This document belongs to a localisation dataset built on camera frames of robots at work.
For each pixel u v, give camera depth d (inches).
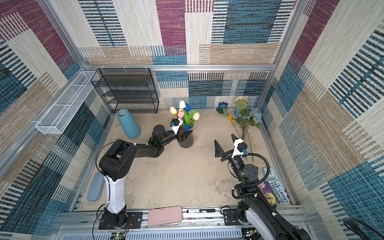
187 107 31.4
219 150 26.0
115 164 21.1
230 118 44.0
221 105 46.9
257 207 20.9
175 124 30.7
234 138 28.8
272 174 33.7
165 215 29.5
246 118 41.4
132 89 42.6
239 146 23.4
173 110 30.7
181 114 30.0
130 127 37.7
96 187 32.1
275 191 31.3
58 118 28.1
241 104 41.7
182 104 30.6
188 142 37.5
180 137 32.7
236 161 25.9
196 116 30.4
